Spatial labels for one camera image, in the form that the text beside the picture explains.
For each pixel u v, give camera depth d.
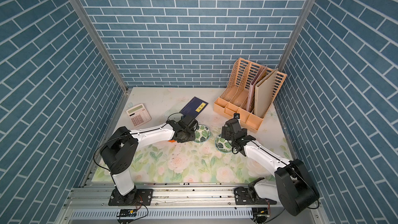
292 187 0.41
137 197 0.72
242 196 0.74
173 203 0.73
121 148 0.53
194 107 1.09
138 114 1.02
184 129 0.69
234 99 1.16
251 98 0.89
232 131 0.68
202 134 0.95
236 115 0.78
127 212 0.72
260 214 0.70
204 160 0.86
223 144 0.91
